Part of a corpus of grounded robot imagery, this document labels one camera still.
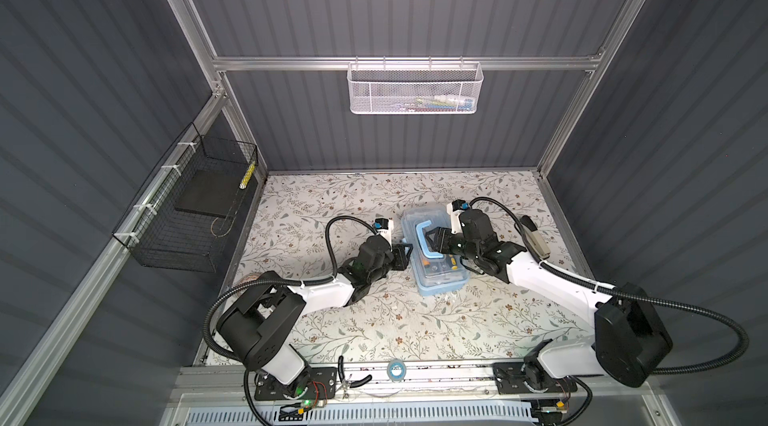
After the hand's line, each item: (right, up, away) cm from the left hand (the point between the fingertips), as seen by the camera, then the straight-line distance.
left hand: (411, 247), depth 86 cm
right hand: (+6, +3, -1) cm, 7 cm away
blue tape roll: (-5, -31, -10) cm, 32 cm away
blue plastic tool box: (+6, -8, -2) cm, 10 cm away
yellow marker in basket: (-46, +20, -5) cm, 50 cm away
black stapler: (+41, +2, +10) cm, 42 cm away
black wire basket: (-58, +9, -14) cm, 61 cm away
